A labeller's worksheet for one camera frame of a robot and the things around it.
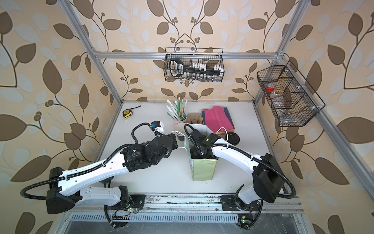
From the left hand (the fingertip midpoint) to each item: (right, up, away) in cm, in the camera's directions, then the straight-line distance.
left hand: (176, 134), depth 70 cm
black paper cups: (+2, +2, -2) cm, 3 cm away
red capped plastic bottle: (+56, +26, +18) cm, 64 cm away
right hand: (+11, -15, +12) cm, 22 cm away
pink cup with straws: (-2, +12, +26) cm, 29 cm away
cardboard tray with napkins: (+26, +7, +32) cm, 42 cm away
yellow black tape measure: (-42, +11, +40) cm, 59 cm away
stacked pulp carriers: (+9, +8, +36) cm, 38 cm away
